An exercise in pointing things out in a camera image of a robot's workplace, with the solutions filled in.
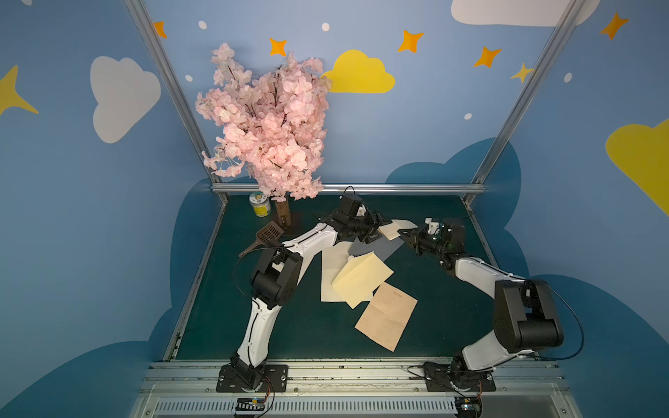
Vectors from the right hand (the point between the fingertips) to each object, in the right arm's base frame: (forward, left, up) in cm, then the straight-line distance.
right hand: (400, 227), depth 89 cm
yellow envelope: (-11, +12, -17) cm, 24 cm away
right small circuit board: (-48, -19, -20) cm, 56 cm away
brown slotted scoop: (+6, +52, -16) cm, 55 cm away
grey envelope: (+3, +4, -17) cm, 17 cm away
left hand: (+1, +3, +1) cm, 3 cm away
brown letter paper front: (-26, +4, -17) cm, 31 cm away
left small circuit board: (-52, +43, -19) cm, 70 cm away
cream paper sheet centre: (-5, +23, -17) cm, 29 cm away
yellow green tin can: (+17, +56, -9) cm, 60 cm away
